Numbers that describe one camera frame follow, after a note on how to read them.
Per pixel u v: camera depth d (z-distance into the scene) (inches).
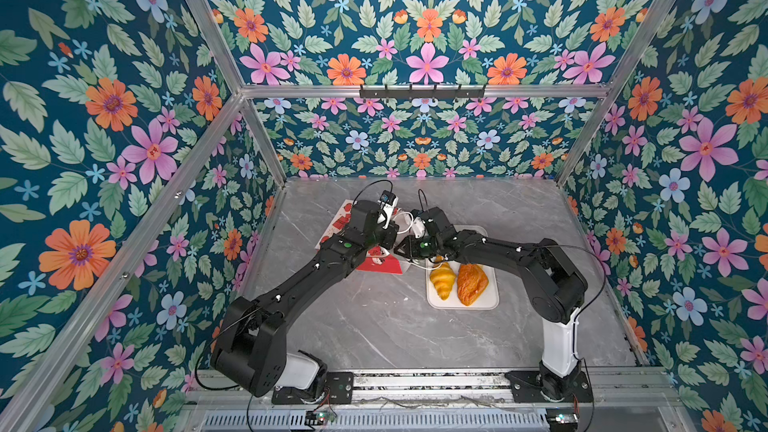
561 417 27.7
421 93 36.6
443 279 34.9
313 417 27.9
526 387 28.7
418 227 33.1
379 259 33.3
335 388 29.0
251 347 16.3
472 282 33.9
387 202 28.4
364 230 25.1
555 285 20.2
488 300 34.6
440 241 28.9
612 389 29.6
